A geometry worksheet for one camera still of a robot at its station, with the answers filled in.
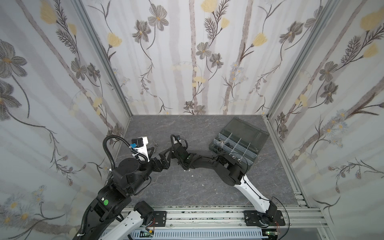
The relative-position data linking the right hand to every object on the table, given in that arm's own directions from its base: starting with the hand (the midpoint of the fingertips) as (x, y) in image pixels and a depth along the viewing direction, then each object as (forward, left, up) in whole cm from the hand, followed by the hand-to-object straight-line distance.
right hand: (169, 141), depth 98 cm
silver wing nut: (0, +10, -5) cm, 11 cm away
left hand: (-21, -3, +31) cm, 37 cm away
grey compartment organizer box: (+3, -49, -1) cm, 49 cm away
